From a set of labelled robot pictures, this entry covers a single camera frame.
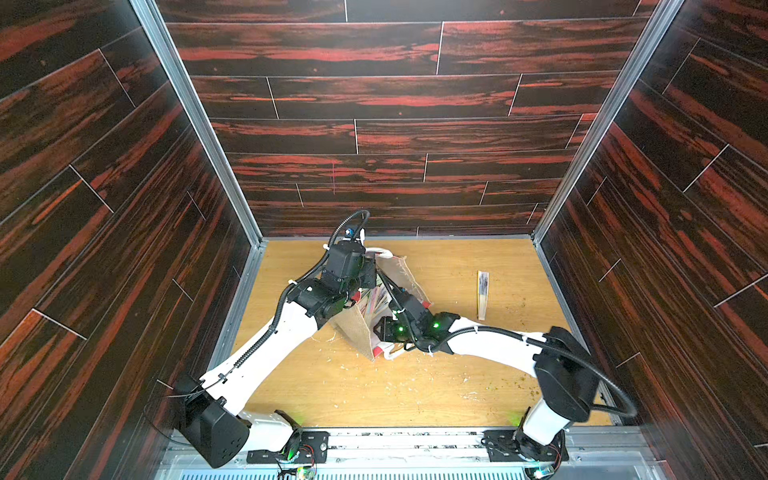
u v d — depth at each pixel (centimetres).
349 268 55
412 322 64
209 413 38
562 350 46
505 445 74
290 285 55
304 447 73
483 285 105
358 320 73
